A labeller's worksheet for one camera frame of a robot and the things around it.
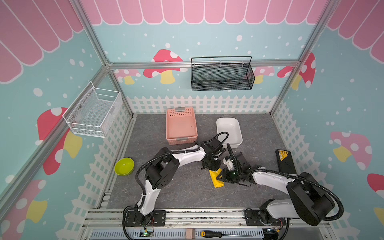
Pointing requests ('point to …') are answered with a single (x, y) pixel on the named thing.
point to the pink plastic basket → (181, 127)
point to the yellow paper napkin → (214, 174)
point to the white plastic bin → (232, 126)
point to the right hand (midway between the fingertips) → (217, 178)
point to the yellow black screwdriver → (211, 234)
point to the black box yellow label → (284, 161)
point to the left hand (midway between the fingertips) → (215, 171)
